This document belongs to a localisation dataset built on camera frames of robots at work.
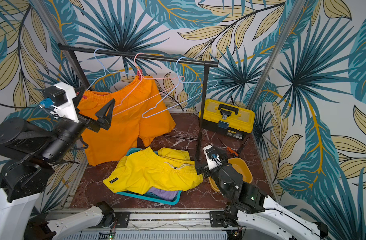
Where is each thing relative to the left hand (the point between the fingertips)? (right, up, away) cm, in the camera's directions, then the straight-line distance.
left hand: (99, 97), depth 44 cm
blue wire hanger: (-26, +28, +53) cm, 66 cm away
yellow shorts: (+18, -30, +33) cm, 49 cm away
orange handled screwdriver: (+56, -24, +57) cm, 84 cm away
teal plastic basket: (+8, -42, +30) cm, 52 cm away
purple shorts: (+17, -44, +34) cm, 58 cm away
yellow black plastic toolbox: (+56, -4, +51) cm, 76 cm away
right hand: (+34, -20, +21) cm, 45 cm away
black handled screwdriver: (+65, -21, +58) cm, 90 cm away
